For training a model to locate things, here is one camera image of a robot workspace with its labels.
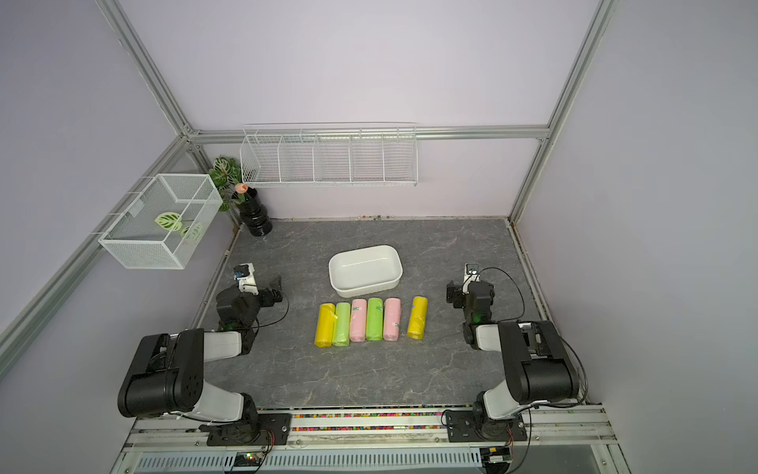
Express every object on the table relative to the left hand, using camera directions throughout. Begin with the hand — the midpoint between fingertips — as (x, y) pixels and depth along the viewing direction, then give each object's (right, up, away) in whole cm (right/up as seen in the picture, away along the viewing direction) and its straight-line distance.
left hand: (267, 278), depth 91 cm
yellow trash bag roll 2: (+19, -14, -2) cm, 24 cm away
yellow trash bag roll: (+47, -12, -2) cm, 49 cm away
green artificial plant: (-15, +33, +5) cm, 37 cm away
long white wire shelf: (+18, +42, +8) cm, 46 cm away
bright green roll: (+34, -13, -1) cm, 36 cm away
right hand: (+64, -1, +4) cm, 64 cm away
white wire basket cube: (-21, +17, -14) cm, 30 cm away
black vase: (-13, +22, +20) cm, 33 cm away
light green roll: (+24, -15, -2) cm, 28 cm away
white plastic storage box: (+30, +2, +14) cm, 33 cm away
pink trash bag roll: (+29, -13, -2) cm, 32 cm away
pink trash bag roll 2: (+39, -13, 0) cm, 41 cm away
